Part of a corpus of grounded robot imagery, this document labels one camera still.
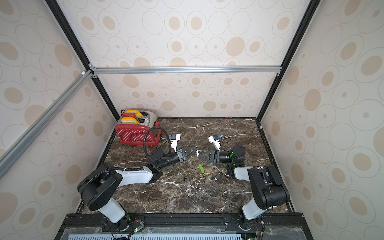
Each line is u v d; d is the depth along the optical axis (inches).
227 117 49.1
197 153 28.8
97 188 17.9
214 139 29.3
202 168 36.3
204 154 28.7
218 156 27.5
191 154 28.7
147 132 37.2
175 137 28.3
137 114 37.3
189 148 29.3
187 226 28.7
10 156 20.1
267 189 17.9
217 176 35.2
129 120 36.0
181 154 27.0
